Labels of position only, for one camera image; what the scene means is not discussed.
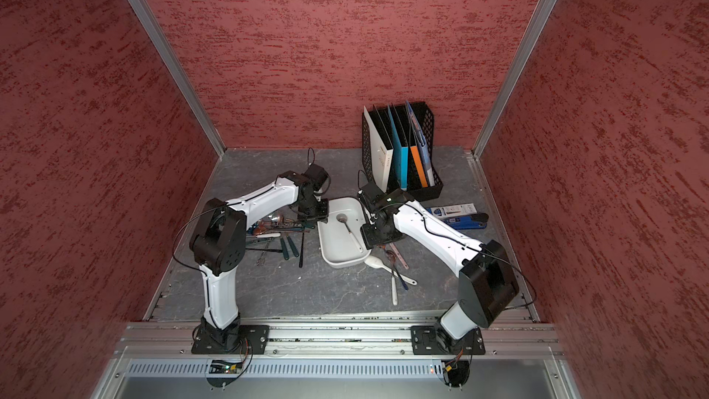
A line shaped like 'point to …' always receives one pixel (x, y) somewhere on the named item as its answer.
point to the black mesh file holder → (425, 118)
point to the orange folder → (419, 165)
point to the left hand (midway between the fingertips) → (322, 223)
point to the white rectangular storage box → (341, 240)
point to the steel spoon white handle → (342, 217)
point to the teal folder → (401, 154)
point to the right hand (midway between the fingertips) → (378, 245)
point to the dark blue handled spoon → (391, 257)
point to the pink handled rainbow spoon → (398, 255)
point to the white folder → (380, 152)
